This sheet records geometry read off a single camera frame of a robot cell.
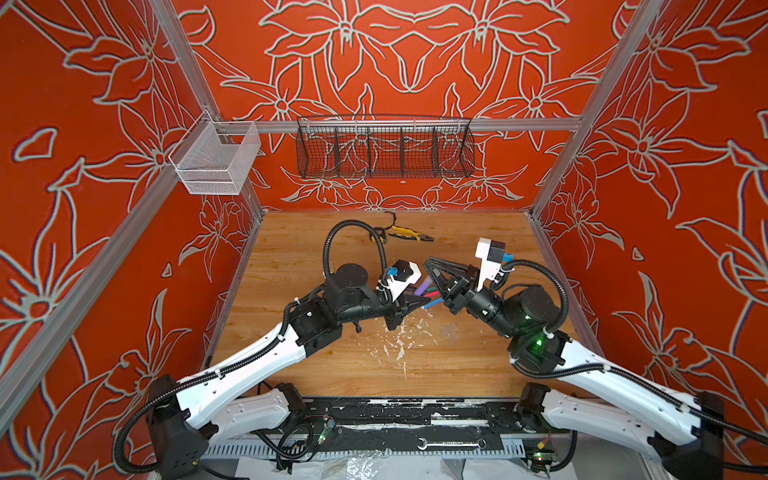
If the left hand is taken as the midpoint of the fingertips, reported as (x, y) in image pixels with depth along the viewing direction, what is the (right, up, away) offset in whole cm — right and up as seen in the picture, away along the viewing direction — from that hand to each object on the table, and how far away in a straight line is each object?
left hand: (425, 290), depth 62 cm
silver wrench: (+14, -38, +8) cm, 41 cm away
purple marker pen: (-1, +1, -4) cm, 4 cm away
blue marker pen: (+1, -2, -1) cm, 3 cm away
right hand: (-1, +5, -7) cm, 9 cm away
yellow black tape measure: (-10, +13, +48) cm, 51 cm away
